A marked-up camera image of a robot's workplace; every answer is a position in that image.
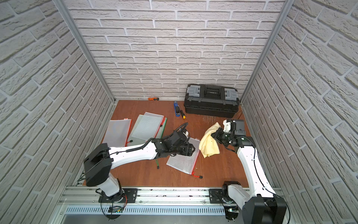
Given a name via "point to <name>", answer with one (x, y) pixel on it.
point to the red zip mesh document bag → (117, 133)
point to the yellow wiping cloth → (209, 146)
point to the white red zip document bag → (184, 163)
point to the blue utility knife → (176, 108)
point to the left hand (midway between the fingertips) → (193, 148)
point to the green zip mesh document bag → (134, 141)
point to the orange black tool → (154, 98)
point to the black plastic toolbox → (210, 100)
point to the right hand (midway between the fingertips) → (213, 134)
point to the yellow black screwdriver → (182, 115)
